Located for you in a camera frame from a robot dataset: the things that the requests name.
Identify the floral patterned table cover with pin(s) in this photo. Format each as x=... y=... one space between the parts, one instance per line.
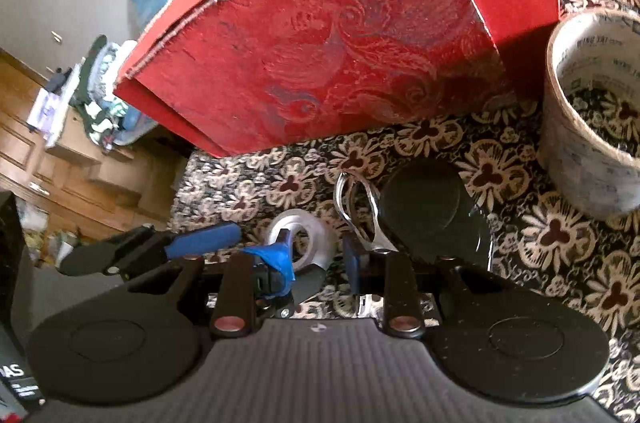
x=550 y=228

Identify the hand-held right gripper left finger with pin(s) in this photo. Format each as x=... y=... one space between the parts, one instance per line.
x=272 y=260

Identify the red box with patterned lid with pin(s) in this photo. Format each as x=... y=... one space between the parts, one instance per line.
x=325 y=53

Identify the small metal scissors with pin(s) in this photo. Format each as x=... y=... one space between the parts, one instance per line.
x=375 y=242

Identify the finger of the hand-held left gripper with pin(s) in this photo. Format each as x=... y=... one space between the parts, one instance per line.
x=200 y=240

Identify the wooden cabinet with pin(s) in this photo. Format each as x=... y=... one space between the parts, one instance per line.
x=60 y=173

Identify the white purple printed paper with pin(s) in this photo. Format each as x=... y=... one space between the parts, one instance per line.
x=45 y=108

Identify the pile of green white clothes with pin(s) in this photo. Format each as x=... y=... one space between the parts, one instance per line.
x=100 y=88

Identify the cardboard tape roll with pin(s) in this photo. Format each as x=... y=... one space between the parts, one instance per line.
x=575 y=173

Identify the clear tape roll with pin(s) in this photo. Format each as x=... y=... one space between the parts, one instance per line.
x=320 y=233

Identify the black round case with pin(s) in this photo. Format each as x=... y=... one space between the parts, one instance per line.
x=430 y=208

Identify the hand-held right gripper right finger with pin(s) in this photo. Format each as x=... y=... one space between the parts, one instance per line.
x=351 y=265

